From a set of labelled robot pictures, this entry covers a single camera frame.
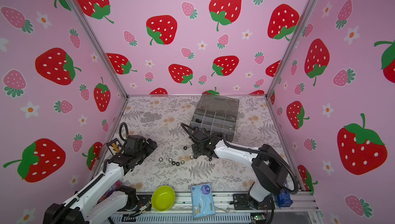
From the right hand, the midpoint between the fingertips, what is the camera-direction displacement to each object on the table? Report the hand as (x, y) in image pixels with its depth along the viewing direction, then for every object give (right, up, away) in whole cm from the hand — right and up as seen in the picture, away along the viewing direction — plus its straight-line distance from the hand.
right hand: (195, 147), depth 86 cm
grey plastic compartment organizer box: (+13, +19, +18) cm, 29 cm away
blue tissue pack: (+4, -20, -17) cm, 26 cm away
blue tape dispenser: (+42, -21, -16) cm, 50 cm away
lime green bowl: (-15, -23, -11) cm, 29 cm away
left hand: (-24, +1, 0) cm, 24 cm away
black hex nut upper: (-7, -2, +7) cm, 10 cm away
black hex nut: (-13, -9, +1) cm, 16 cm away
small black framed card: (-50, -1, +7) cm, 51 cm away
